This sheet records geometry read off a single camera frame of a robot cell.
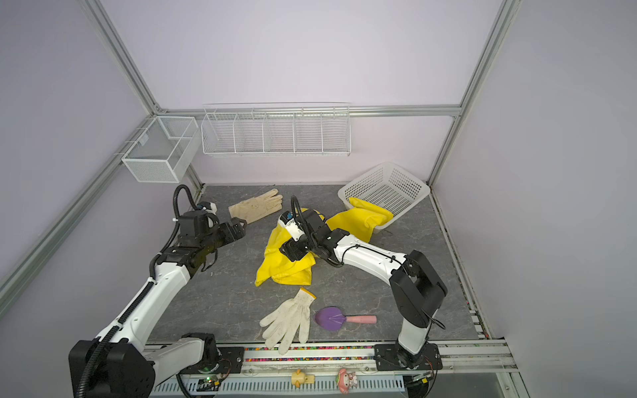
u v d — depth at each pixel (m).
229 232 0.72
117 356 0.38
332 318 0.80
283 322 0.81
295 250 0.74
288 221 0.74
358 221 0.96
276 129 0.98
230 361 0.74
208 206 0.73
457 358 0.75
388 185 1.20
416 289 0.46
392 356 0.74
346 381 0.68
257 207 1.12
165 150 1.02
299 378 0.67
